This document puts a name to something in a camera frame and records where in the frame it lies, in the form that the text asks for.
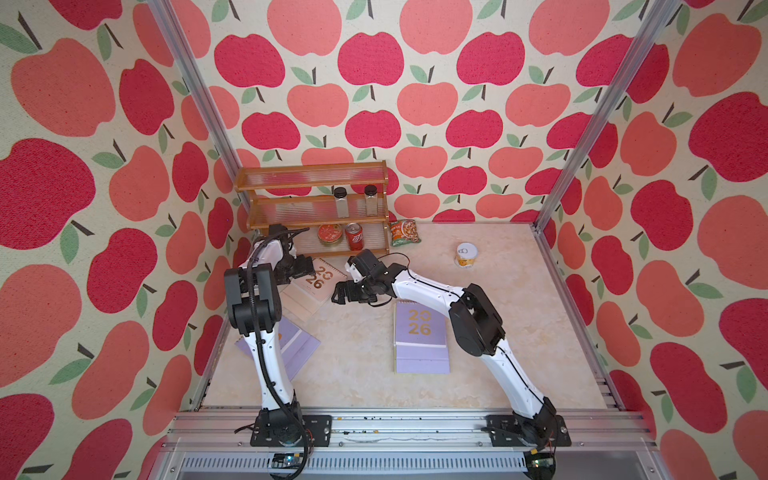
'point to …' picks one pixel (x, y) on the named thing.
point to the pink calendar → (308, 291)
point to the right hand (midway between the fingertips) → (342, 302)
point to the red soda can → (354, 232)
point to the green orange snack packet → (403, 231)
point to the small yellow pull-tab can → (466, 254)
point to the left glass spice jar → (342, 205)
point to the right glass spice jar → (371, 198)
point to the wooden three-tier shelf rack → (333, 207)
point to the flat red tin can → (330, 233)
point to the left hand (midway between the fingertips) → (304, 276)
